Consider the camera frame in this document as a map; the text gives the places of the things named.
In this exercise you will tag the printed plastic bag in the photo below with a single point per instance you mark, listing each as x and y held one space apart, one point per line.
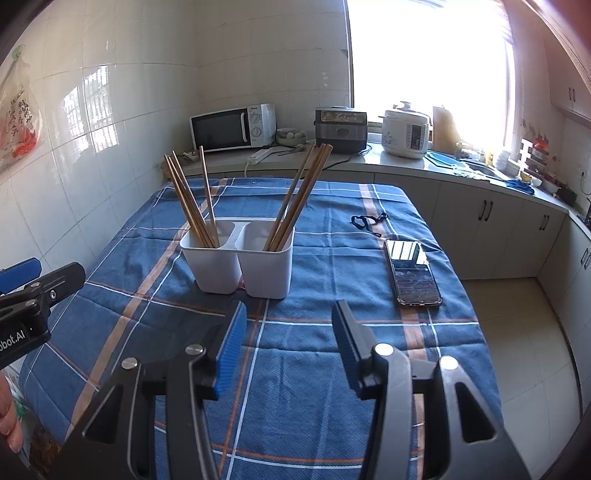
18 124

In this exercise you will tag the white wall cabinet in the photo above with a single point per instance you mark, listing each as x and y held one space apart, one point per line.
575 92

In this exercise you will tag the white power strip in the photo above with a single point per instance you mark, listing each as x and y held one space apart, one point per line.
258 155

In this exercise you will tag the white kitchen base cabinet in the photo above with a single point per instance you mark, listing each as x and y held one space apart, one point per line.
485 230

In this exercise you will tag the white dish rack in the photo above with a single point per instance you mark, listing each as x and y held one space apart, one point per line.
526 152

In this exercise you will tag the stack of white bowls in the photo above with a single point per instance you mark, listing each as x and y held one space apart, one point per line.
501 159

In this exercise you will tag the brown paper bag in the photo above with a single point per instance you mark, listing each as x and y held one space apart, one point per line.
444 129

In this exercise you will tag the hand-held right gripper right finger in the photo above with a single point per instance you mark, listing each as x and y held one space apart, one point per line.
346 350

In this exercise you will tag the blue chopping board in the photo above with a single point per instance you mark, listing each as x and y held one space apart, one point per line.
441 160

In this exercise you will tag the black countertop appliance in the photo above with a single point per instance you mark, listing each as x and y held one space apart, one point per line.
341 134

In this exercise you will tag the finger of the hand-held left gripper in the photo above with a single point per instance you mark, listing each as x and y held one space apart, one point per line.
64 277
21 272

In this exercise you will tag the person's left hand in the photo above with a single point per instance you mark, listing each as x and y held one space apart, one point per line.
9 415

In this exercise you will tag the white two-compartment utensil holder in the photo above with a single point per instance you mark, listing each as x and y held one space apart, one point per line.
268 272

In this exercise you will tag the blue dish cloth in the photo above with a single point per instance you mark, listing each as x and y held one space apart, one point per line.
519 183

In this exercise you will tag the white bowl of eggs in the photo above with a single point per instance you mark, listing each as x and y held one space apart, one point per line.
291 137

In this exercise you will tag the smartphone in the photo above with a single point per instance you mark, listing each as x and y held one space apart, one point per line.
413 277

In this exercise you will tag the kitchen window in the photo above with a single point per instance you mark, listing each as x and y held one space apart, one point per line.
415 55

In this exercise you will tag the blue checked tablecloth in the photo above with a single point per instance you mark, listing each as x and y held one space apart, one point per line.
323 258

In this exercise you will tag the white electric rice cooker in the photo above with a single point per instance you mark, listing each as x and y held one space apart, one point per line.
401 134

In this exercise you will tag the white microwave oven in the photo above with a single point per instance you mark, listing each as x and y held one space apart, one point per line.
221 129

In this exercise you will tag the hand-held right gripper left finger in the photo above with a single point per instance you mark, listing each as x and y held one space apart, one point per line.
231 350

